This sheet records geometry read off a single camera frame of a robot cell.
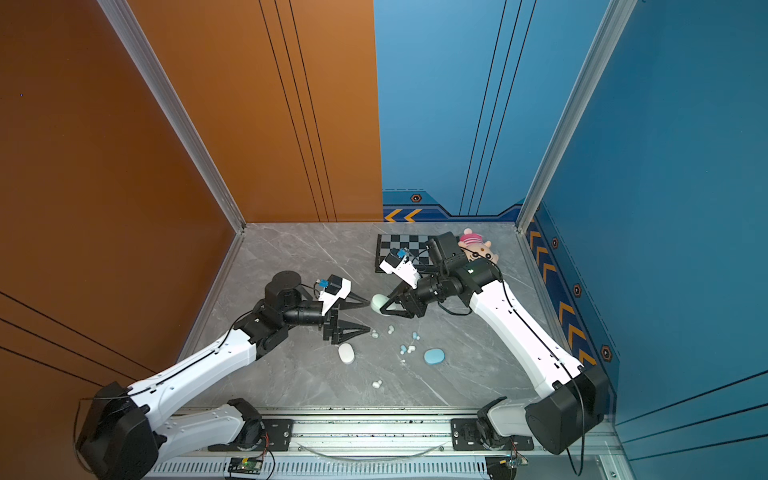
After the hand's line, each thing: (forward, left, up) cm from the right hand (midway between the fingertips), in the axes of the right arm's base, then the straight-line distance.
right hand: (386, 303), depth 69 cm
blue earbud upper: (+3, -8, -25) cm, 26 cm away
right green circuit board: (-28, -30, -25) cm, 48 cm away
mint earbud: (+5, 0, -24) cm, 25 cm away
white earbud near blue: (-1, -6, -25) cm, 25 cm away
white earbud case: (-2, +13, -23) cm, 27 cm away
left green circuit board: (-28, +34, -27) cm, 52 cm away
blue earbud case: (-3, -13, -24) cm, 28 cm away
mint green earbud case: (0, +2, +2) cm, 2 cm away
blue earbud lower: (-1, -4, -25) cm, 25 cm away
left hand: (-2, +4, -1) cm, 5 cm away
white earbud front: (-11, +4, -25) cm, 27 cm away
